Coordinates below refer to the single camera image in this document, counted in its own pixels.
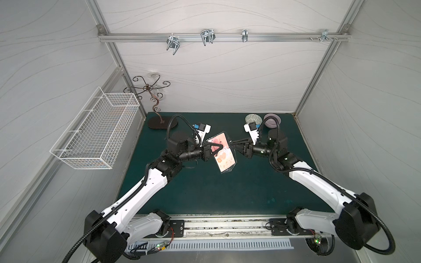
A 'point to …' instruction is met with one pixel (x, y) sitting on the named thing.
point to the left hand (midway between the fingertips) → (222, 148)
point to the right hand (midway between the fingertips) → (232, 143)
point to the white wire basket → (96, 135)
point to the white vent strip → (208, 245)
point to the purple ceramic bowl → (271, 123)
